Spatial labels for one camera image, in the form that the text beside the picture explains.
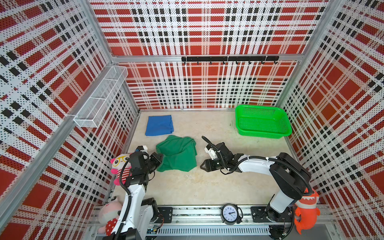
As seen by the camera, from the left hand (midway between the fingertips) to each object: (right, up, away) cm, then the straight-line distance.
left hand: (163, 156), depth 83 cm
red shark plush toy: (+72, -24, -12) cm, 77 cm away
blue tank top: (-10, +18, +28) cm, 34 cm away
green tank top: (+7, 0, +8) cm, 11 cm away
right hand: (+23, -7, +3) cm, 24 cm away
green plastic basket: (+69, +20, +31) cm, 78 cm away
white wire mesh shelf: (-47, +25, +8) cm, 53 cm away
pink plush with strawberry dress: (-22, -23, -14) cm, 34 cm away
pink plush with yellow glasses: (-27, -4, +1) cm, 27 cm away
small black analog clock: (+36, -26, -11) cm, 45 cm away
